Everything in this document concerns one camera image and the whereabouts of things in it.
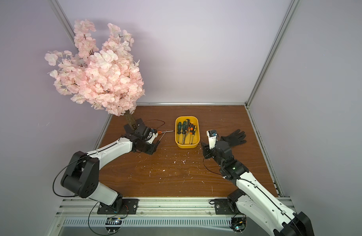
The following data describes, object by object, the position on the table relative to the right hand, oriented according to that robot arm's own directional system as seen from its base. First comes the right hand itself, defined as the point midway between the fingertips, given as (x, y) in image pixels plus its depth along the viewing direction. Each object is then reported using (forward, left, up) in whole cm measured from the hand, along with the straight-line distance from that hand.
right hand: (206, 139), depth 78 cm
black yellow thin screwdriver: (+22, +11, -14) cm, 28 cm away
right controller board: (-35, -15, -20) cm, 44 cm away
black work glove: (+11, -21, -17) cm, 29 cm away
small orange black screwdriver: (+16, +8, -16) cm, 24 cm away
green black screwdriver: (+19, +17, -17) cm, 30 cm away
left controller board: (-38, +47, -21) cm, 64 cm away
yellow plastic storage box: (+23, +6, -14) cm, 28 cm away
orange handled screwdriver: (+17, +10, -16) cm, 25 cm away
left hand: (+1, +30, -14) cm, 33 cm away
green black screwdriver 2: (+16, +13, -16) cm, 26 cm away
